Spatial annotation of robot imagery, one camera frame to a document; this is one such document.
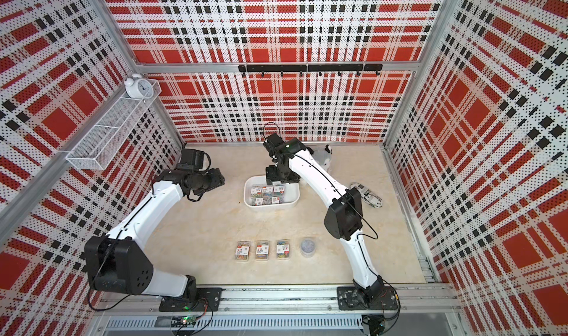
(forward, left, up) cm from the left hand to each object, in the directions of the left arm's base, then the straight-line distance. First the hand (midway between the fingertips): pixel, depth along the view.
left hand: (221, 181), depth 86 cm
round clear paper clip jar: (-22, -34, -14) cm, 43 cm away
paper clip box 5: (+4, -16, -14) cm, 21 cm away
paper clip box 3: (0, -21, -14) cm, 25 cm away
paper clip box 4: (+3, -11, -14) cm, 18 cm away
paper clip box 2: (-23, -9, -14) cm, 28 cm away
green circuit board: (-44, +6, -14) cm, 47 cm away
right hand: (0, -24, 0) cm, 24 cm away
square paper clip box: (-22, -24, -14) cm, 36 cm away
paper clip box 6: (+4, -22, -13) cm, 26 cm away
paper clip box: (-22, -17, -14) cm, 31 cm away
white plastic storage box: (+2, -27, -16) cm, 32 cm away
